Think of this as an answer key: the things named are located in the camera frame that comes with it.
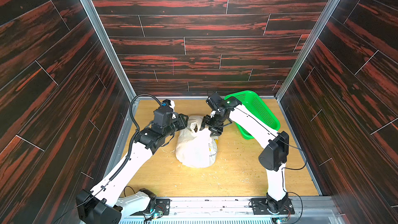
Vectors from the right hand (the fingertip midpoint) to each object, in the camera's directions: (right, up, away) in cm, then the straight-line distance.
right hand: (206, 130), depth 83 cm
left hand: (-9, +7, -9) cm, 14 cm away
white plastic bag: (-6, -9, -3) cm, 11 cm away
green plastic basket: (+37, +16, +30) cm, 50 cm away
